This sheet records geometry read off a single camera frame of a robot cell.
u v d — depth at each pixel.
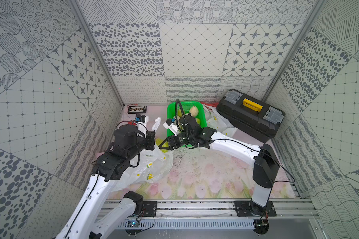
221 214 0.73
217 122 1.04
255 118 0.92
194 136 0.61
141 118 0.55
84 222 0.37
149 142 0.57
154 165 0.73
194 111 1.08
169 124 0.69
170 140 0.66
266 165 0.46
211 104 1.21
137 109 1.16
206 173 0.86
